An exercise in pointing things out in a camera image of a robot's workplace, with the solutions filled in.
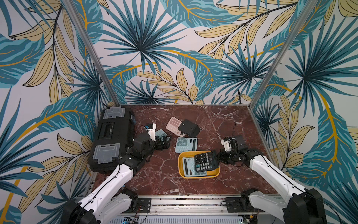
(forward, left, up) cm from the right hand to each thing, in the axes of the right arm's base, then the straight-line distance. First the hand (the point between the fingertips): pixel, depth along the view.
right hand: (215, 157), depth 82 cm
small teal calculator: (+22, +34, -6) cm, 41 cm away
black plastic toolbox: (+11, +59, +8) cm, 60 cm away
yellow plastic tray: (-8, +3, -6) cm, 10 cm away
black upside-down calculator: (+24, +13, -4) cm, 28 cm away
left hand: (+7, +29, +11) cm, 32 cm away
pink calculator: (+26, +25, -3) cm, 36 cm away
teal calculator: (+12, +16, -6) cm, 21 cm away
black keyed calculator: (-2, +5, -2) cm, 6 cm away
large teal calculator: (-4, +15, -5) cm, 16 cm away
